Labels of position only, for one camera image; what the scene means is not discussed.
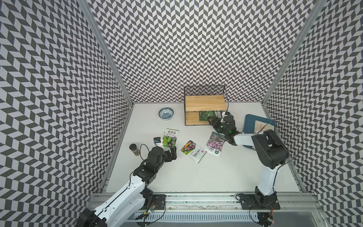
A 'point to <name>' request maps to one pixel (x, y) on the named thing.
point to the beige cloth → (260, 126)
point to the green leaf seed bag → (204, 115)
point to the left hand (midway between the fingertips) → (169, 149)
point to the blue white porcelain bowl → (166, 113)
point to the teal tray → (249, 125)
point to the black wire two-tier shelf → (203, 98)
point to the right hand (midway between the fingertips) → (209, 121)
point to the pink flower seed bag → (215, 143)
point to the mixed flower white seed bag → (194, 151)
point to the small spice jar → (133, 147)
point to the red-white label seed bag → (169, 137)
